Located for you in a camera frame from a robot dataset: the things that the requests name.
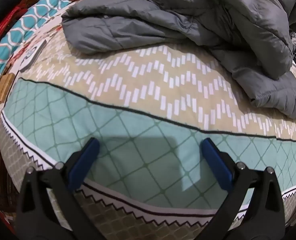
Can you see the tan woven tag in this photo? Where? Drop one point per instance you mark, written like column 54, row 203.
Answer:
column 4, row 87

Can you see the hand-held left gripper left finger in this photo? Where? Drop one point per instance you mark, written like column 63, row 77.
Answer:
column 86, row 162

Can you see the teal wavy floral quilt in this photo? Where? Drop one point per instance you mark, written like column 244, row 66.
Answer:
column 20, row 27

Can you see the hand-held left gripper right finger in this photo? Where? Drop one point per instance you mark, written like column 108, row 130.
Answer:
column 214, row 162

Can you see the beige teal patterned bed sheet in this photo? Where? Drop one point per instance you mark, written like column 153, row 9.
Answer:
column 138, row 92

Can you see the grey puffer jacket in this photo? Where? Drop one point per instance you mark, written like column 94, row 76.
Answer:
column 163, row 17

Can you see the white plastic device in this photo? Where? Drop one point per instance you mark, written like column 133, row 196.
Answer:
column 31, row 55

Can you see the red cloth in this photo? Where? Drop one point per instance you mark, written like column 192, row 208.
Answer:
column 5, row 25

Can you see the black cloth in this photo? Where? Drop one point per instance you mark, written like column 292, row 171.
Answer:
column 2, row 7

